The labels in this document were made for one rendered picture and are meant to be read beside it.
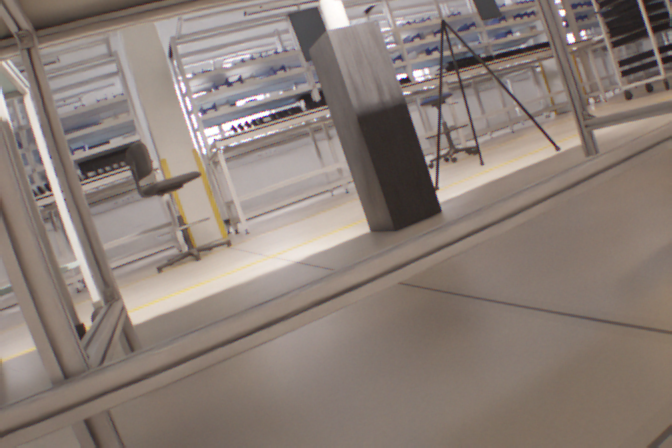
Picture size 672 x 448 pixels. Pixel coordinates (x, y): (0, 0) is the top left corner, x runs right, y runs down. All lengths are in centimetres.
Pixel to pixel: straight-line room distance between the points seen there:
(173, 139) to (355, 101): 362
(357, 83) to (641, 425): 170
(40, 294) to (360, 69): 161
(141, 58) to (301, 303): 508
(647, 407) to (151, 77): 534
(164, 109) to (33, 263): 484
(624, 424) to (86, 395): 59
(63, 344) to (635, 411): 65
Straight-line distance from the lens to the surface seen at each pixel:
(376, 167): 197
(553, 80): 830
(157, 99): 548
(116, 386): 66
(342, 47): 203
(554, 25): 214
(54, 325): 68
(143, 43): 567
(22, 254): 69
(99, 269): 139
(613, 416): 56
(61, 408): 67
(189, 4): 161
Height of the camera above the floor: 32
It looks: 4 degrees down
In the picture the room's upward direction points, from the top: 19 degrees counter-clockwise
